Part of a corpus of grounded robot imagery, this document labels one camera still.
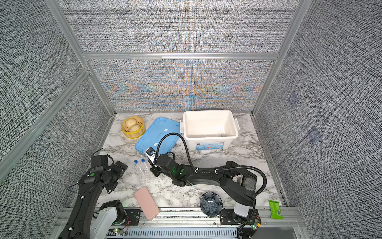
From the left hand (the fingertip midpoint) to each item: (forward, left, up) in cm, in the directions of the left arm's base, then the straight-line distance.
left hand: (123, 171), depth 82 cm
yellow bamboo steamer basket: (+33, +7, -4) cm, 34 cm away
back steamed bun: (+37, +5, 0) cm, 38 cm away
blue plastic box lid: (+36, -17, -5) cm, 41 cm away
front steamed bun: (+32, 0, -1) cm, 32 cm away
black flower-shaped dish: (-18, -47, -5) cm, 50 cm away
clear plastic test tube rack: (-2, -13, -6) cm, 15 cm away
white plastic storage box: (+30, -52, -4) cm, 61 cm away
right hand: (+3, -16, +8) cm, 18 cm away
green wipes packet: (-22, -79, -5) cm, 82 cm away
